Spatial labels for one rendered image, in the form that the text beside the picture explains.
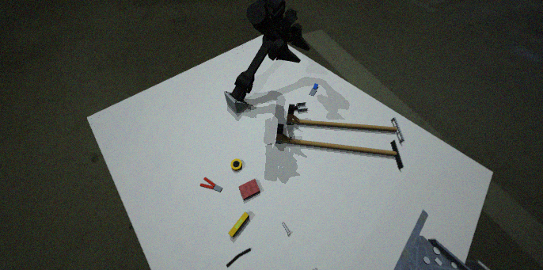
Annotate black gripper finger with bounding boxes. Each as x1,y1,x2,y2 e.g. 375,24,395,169
291,29,310,51
276,43,301,63

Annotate red rectangular block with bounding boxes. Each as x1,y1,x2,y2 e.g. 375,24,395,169
239,179,260,200

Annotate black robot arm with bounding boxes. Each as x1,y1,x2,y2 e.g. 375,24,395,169
230,0,298,101

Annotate yellow tape roll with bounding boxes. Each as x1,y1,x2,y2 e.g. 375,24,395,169
230,158,242,171

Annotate red-handled pliers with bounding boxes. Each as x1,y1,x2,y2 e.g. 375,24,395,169
200,177,222,192

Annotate yellow spirit level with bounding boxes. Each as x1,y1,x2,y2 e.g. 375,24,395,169
229,212,249,237

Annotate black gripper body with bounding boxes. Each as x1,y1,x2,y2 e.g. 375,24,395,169
264,21,302,61

